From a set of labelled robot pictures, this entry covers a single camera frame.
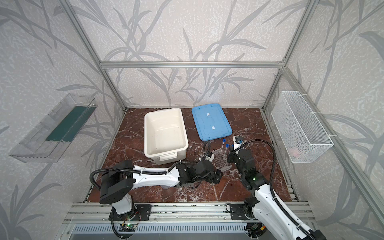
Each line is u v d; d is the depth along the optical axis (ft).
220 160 2.99
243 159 1.92
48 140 2.08
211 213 2.48
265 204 1.66
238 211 2.39
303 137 2.00
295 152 2.37
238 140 2.22
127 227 2.34
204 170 2.00
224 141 3.41
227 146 2.66
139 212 2.39
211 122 3.68
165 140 3.34
